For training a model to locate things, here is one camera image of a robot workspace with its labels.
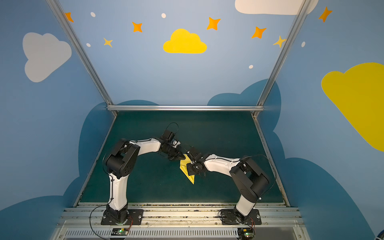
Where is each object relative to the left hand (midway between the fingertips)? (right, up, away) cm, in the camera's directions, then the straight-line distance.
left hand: (186, 157), depth 94 cm
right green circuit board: (+30, -32, -23) cm, 50 cm away
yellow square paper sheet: (-2, -5, -3) cm, 6 cm away
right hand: (+3, -6, -4) cm, 8 cm away
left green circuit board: (-31, -31, -23) cm, 50 cm away
